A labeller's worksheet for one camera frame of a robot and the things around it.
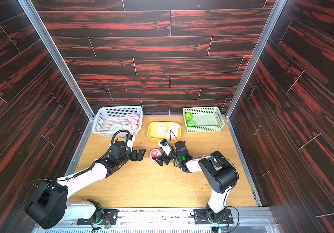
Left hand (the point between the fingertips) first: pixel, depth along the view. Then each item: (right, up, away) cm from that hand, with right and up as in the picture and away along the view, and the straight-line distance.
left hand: (140, 149), depth 87 cm
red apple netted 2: (-11, +15, +17) cm, 25 cm away
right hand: (+11, -1, +4) cm, 12 cm away
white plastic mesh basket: (-32, +19, +28) cm, 47 cm away
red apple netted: (+8, -3, +3) cm, 9 cm away
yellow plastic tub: (+5, +9, +21) cm, 23 cm away
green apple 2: (+34, +16, +20) cm, 43 cm away
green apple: (+33, +22, +25) cm, 47 cm away
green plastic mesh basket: (+49, +20, +28) cm, 60 cm away
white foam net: (+12, +13, +16) cm, 24 cm away
